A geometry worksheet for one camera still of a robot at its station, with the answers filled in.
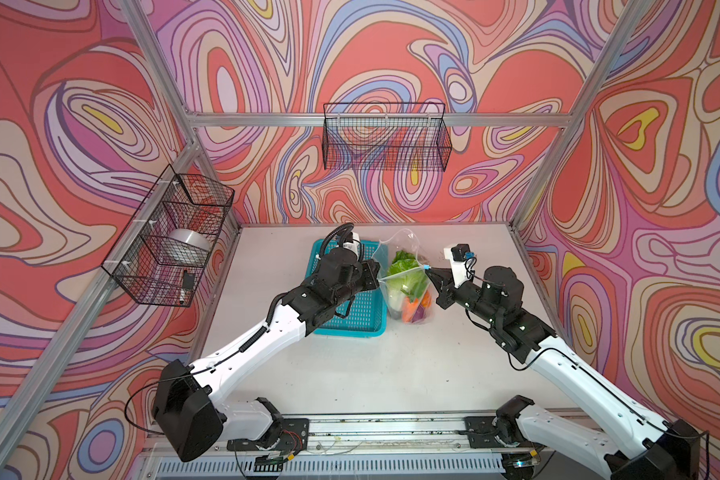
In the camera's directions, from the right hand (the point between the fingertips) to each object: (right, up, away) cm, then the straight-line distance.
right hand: (429, 275), depth 73 cm
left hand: (-11, +3, 0) cm, 12 cm away
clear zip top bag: (-5, +9, +6) cm, 12 cm away
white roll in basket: (-59, +7, -4) cm, 59 cm away
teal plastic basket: (-15, -14, +22) cm, 30 cm away
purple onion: (-1, -12, +11) cm, 17 cm away
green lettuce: (-5, -2, +7) cm, 9 cm away
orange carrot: (-4, -10, +7) cm, 13 cm away
